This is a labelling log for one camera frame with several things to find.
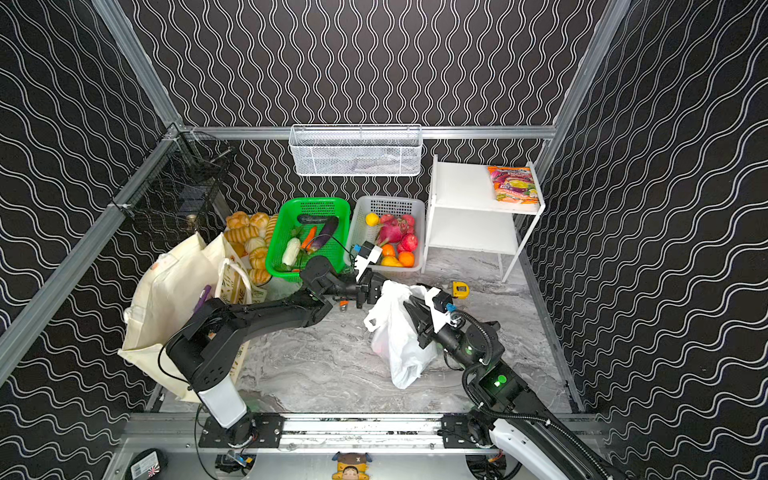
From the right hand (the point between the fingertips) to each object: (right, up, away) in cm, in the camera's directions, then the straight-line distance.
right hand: (410, 300), depth 69 cm
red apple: (+2, +15, +34) cm, 37 cm away
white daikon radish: (-39, +12, +38) cm, 56 cm away
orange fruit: (+2, +9, +32) cm, 33 cm away
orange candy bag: (+29, +29, +11) cm, 43 cm away
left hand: (-1, +1, -2) cm, 3 cm away
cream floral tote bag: (-61, +2, +7) cm, 61 cm away
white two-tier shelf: (+20, +23, +11) cm, 33 cm away
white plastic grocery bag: (-3, -8, 0) cm, 9 cm away
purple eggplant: (-28, +19, +44) cm, 56 cm away
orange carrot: (-34, +16, +42) cm, 56 cm away
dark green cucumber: (-35, +25, +48) cm, 64 cm away
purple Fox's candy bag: (-57, -1, +15) cm, 59 cm away
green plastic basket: (-43, +24, +43) cm, 65 cm away
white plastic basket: (-1, +29, +48) cm, 57 cm away
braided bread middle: (-57, +18, +44) cm, 75 cm away
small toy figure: (-14, -38, -1) cm, 40 cm away
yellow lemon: (-11, +24, +48) cm, 55 cm away
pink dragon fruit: (-3, +19, +35) cm, 40 cm away
